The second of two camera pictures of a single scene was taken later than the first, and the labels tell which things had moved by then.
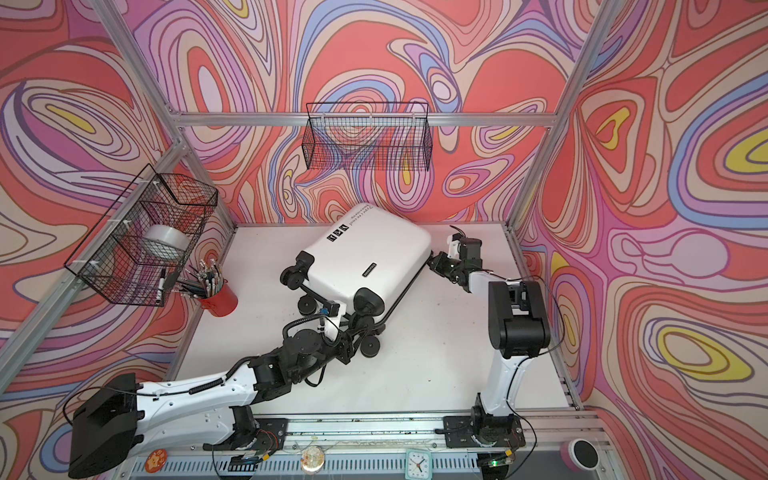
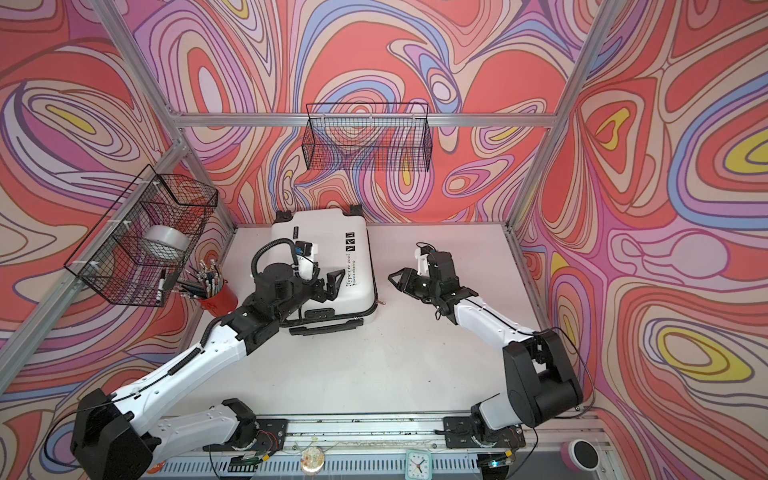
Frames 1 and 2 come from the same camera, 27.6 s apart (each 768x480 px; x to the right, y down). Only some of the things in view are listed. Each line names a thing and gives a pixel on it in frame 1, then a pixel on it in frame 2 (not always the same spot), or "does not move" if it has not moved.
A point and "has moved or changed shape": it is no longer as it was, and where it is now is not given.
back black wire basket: (368, 136) does not move
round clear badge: (312, 459) does not move
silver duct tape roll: (161, 241) does not move
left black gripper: (345, 346) to (319, 294)
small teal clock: (418, 464) does not move
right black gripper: (439, 266) to (407, 284)
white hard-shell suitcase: (363, 269) has moved or changed shape
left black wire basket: (140, 245) does not move
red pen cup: (221, 304) does not move
